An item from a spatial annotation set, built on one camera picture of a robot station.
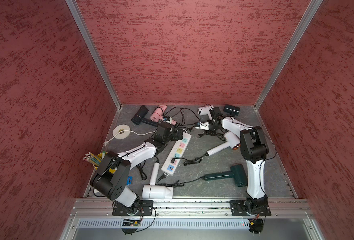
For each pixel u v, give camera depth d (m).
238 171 0.82
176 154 0.90
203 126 0.91
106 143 1.00
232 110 1.14
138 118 1.07
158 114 1.09
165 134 0.70
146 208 0.74
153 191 0.74
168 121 0.80
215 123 0.80
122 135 1.02
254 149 0.57
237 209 0.74
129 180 0.81
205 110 1.10
